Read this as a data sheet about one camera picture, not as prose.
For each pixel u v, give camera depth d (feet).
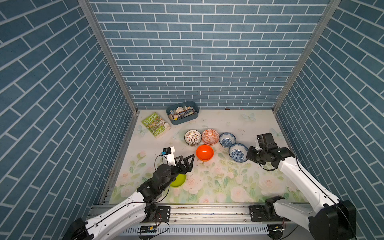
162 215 2.40
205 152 3.09
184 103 3.96
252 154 2.41
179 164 2.19
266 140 2.07
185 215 2.46
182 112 3.80
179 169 2.22
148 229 2.36
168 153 2.19
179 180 2.77
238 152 2.84
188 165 2.24
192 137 3.33
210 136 3.33
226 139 3.34
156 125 3.55
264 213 2.39
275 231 2.32
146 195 1.86
